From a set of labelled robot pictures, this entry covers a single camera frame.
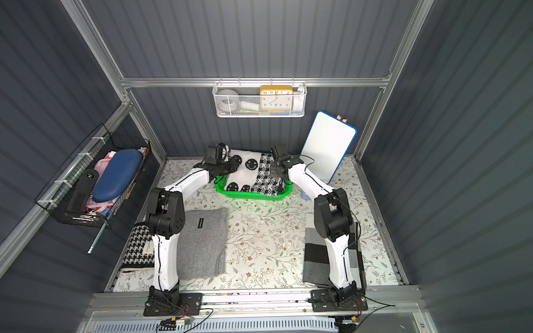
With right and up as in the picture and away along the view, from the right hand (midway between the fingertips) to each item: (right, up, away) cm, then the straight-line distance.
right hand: (283, 167), depth 98 cm
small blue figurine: (+11, -14, +4) cm, 18 cm away
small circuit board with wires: (-41, -56, -26) cm, 75 cm away
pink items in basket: (-63, -14, -32) cm, 72 cm away
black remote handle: (-65, -9, -34) cm, 74 cm away
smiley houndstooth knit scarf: (-15, -3, +2) cm, 15 cm away
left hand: (-21, +2, +3) cm, 21 cm away
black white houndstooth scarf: (-58, -35, -17) cm, 70 cm away
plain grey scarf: (-34, -34, -15) cm, 50 cm away
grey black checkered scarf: (+12, -40, -17) cm, 45 cm away
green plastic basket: (-31, -9, +1) cm, 32 cm away
